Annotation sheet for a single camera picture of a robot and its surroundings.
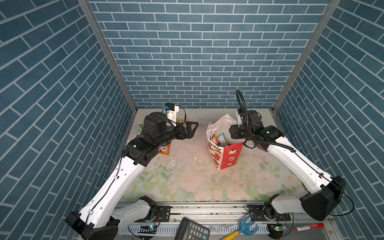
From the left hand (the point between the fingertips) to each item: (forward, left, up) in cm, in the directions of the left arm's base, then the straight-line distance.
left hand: (191, 124), depth 64 cm
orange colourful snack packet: (+7, +18, -33) cm, 38 cm away
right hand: (+7, -21, -11) cm, 25 cm away
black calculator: (-35, +2, -34) cm, 49 cm away
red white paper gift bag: (-5, -19, -22) cm, 29 cm away
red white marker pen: (-35, -55, -34) cm, 74 cm away
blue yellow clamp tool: (-35, -24, -34) cm, 54 cm away
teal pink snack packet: (+11, -18, -30) cm, 37 cm away
